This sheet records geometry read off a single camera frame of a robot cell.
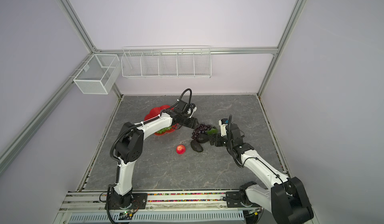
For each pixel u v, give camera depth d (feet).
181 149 2.85
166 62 3.26
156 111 3.53
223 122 2.49
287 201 1.32
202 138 2.99
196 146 2.91
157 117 2.11
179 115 2.41
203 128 3.16
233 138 2.12
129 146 1.74
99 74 3.22
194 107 2.90
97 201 2.48
